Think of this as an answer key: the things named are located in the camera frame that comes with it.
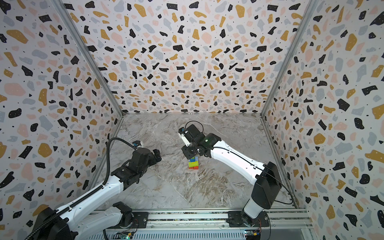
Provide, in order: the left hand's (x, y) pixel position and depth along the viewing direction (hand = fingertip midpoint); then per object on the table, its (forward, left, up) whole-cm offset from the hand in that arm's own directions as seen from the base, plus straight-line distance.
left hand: (153, 151), depth 82 cm
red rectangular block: (-3, -23, -14) cm, 27 cm away
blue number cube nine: (-2, -23, -7) cm, 24 cm away
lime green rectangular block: (-3, -21, -11) cm, 24 cm away
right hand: (-1, -17, +6) cm, 18 cm away
